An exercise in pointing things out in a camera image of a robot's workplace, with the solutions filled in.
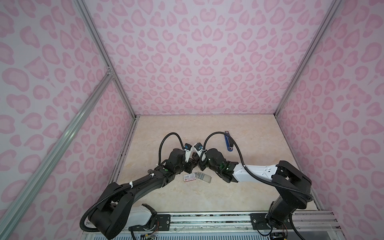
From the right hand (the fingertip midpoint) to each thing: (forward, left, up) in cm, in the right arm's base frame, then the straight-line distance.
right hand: (195, 153), depth 83 cm
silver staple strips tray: (-8, -5, -13) cm, 16 cm away
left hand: (-1, 0, -4) cm, 4 cm away
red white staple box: (-8, +4, -13) cm, 16 cm away
